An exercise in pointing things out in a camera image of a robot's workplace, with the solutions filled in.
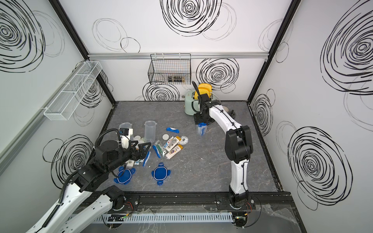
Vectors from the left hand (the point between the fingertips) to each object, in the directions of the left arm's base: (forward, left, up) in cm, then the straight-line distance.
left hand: (144, 143), depth 70 cm
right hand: (+24, -30, -12) cm, 41 cm away
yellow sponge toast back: (+46, -33, 0) cm, 56 cm away
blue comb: (+24, -10, -23) cm, 34 cm away
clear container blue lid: (+20, -30, -14) cm, 39 cm away
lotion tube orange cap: (+8, -14, -22) cm, 27 cm away
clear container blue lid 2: (+20, +5, -19) cm, 28 cm away
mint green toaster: (+25, -23, +1) cm, 34 cm away
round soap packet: (+18, -6, -23) cm, 30 cm away
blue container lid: (-7, -6, -23) cm, 25 cm away
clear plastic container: (+23, +21, -17) cm, 36 cm away
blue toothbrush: (+7, -2, -23) cm, 24 cm away
